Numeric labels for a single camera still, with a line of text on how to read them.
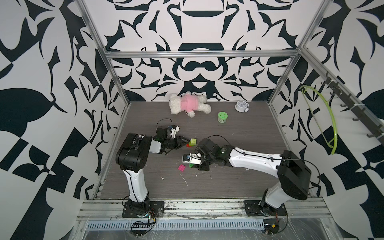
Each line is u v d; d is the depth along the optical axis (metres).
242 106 1.14
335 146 0.66
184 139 0.92
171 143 0.88
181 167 0.86
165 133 0.84
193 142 0.92
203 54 0.96
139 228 0.72
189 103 1.08
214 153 0.64
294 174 0.44
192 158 0.69
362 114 0.54
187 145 0.94
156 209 0.74
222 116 1.05
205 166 0.72
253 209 0.74
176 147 0.88
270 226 0.71
